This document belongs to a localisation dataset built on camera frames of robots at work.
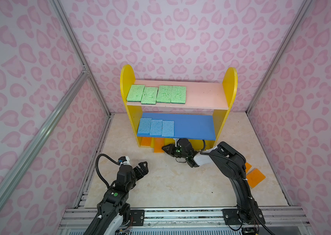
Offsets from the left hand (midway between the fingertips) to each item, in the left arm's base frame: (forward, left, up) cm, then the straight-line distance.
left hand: (142, 163), depth 82 cm
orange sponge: (+18, -8, -8) cm, 21 cm away
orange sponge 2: (-6, -65, -9) cm, 66 cm away
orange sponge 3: (+19, +1, -7) cm, 21 cm away
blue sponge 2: (+20, -7, +6) cm, 22 cm away
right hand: (+13, -11, -4) cm, 18 cm away
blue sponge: (+23, 0, +5) cm, 24 cm away
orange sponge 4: (+1, -63, -9) cm, 64 cm away
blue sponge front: (+20, -15, +6) cm, 26 cm away
